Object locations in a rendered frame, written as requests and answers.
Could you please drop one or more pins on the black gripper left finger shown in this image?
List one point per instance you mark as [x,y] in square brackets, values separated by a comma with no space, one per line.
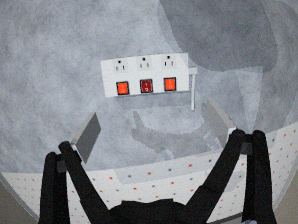
[54,200]

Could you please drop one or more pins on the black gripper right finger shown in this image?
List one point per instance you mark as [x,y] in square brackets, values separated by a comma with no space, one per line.
[258,192]

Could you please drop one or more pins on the white power strip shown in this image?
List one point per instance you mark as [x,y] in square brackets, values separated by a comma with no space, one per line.
[144,74]

